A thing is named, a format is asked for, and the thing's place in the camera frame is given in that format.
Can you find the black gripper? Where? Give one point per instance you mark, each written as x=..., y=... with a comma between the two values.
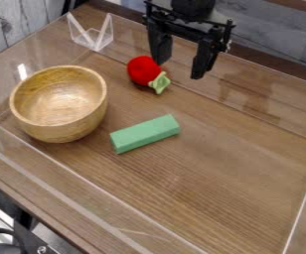
x=195, y=21

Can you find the green rectangular block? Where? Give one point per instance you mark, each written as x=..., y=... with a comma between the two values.
x=144, y=133

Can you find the brown wooden bowl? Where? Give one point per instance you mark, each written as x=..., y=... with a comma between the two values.
x=60, y=103

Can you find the red plush strawberry toy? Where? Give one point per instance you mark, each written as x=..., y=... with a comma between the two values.
x=147, y=73

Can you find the clear acrylic corner bracket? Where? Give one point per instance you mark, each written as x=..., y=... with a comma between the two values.
x=92, y=38

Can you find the clear acrylic front wall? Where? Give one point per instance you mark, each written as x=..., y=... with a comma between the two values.
x=93, y=219

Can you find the black table clamp bracket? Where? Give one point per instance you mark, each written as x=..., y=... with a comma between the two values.
x=30, y=242

